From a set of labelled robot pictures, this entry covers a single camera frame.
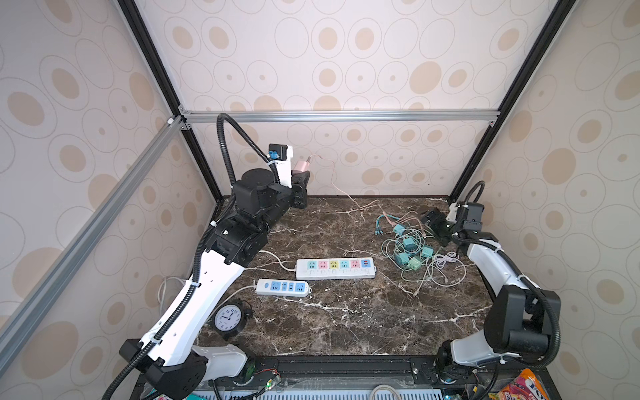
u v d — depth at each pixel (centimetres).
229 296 88
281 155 48
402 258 96
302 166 59
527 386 69
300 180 58
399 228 106
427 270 94
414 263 95
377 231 107
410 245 100
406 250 100
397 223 109
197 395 70
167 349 37
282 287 88
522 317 44
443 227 78
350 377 73
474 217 67
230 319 81
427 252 99
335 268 93
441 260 97
